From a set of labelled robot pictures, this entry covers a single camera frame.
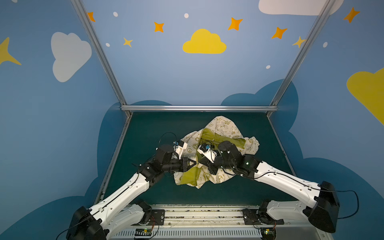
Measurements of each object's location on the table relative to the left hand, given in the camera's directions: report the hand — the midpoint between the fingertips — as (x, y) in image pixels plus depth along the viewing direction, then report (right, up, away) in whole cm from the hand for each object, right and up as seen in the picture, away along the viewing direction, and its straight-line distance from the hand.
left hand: (196, 162), depth 74 cm
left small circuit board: (-26, -34, -1) cm, 43 cm away
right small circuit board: (+36, -36, 0) cm, 51 cm away
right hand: (+3, +2, +1) cm, 4 cm away
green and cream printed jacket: (-1, -2, 0) cm, 3 cm away
